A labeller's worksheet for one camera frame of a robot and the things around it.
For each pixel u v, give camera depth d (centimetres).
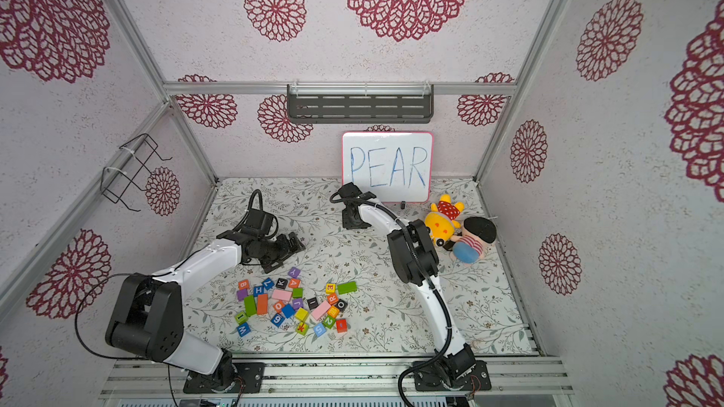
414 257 69
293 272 92
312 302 86
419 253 69
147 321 44
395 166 106
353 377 75
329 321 82
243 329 81
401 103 94
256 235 70
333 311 84
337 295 88
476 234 94
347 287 90
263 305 86
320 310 85
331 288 88
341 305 85
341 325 81
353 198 85
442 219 98
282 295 88
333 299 87
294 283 90
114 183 73
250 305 86
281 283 90
